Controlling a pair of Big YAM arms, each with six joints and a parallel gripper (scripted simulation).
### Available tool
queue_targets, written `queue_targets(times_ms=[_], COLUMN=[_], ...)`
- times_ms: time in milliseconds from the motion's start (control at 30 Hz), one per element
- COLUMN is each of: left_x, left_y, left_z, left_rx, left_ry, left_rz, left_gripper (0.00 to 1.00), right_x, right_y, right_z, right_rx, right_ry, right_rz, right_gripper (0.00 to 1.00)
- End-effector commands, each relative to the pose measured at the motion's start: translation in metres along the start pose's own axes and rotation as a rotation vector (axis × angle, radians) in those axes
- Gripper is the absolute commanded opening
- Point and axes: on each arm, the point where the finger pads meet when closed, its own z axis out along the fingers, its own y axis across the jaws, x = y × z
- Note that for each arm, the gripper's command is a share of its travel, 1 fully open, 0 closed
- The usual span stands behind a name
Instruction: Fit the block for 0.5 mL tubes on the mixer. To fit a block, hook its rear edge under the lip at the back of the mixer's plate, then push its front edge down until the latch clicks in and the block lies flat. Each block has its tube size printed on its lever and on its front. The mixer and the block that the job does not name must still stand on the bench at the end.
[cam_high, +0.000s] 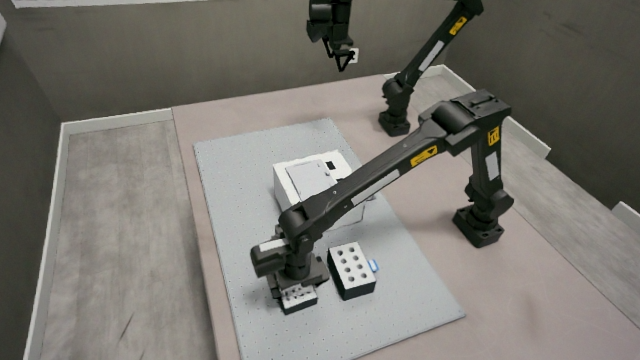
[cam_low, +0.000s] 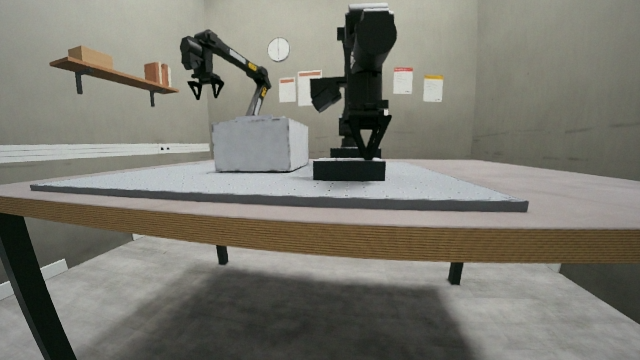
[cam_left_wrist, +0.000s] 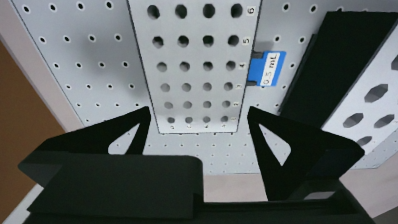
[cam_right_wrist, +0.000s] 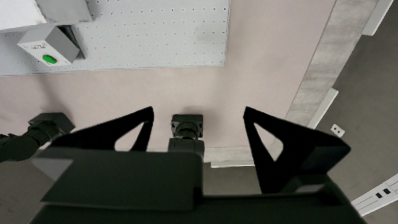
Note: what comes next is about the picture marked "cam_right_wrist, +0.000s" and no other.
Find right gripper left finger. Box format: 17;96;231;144
47;106;155;151

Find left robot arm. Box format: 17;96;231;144
0;117;69;163

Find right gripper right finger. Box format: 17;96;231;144
243;106;351;194

